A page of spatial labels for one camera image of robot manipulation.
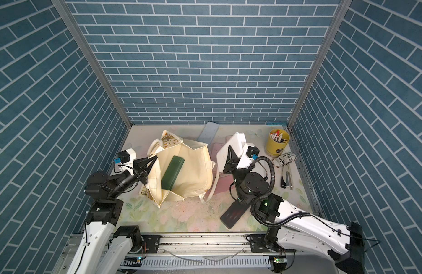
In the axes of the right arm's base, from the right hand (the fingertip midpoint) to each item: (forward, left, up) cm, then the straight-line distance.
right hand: (234, 149), depth 64 cm
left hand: (-4, +28, -4) cm, 29 cm away
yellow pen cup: (+28, -27, -25) cm, 46 cm away
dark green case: (+4, +31, -27) cm, 41 cm away
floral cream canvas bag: (+2, +16, -22) cm, 27 cm away
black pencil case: (-13, -2, -34) cm, 37 cm away
